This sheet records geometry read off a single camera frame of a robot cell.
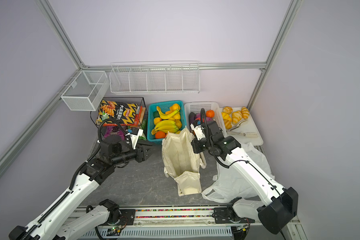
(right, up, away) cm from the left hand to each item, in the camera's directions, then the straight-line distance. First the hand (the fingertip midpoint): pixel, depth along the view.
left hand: (153, 149), depth 69 cm
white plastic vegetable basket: (+23, +26, +46) cm, 58 cm away
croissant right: (+62, +21, +46) cm, 80 cm away
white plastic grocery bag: (+40, -22, +13) cm, 47 cm away
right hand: (+19, +2, +7) cm, 20 cm away
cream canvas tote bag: (+12, -11, +24) cm, 29 cm away
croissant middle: (+54, +18, +43) cm, 71 cm away
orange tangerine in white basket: (+33, +20, +43) cm, 58 cm away
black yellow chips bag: (-24, +19, +24) cm, 39 cm away
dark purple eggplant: (+19, +17, +41) cm, 48 cm away
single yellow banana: (+2, +18, +39) cm, 43 cm away
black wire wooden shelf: (-13, +15, +24) cm, 31 cm away
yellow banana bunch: (+1, +11, +33) cm, 34 cm away
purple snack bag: (-34, +8, +32) cm, 48 cm away
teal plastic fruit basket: (-1, +25, +46) cm, 53 cm away
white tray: (+58, +7, +36) cm, 68 cm away
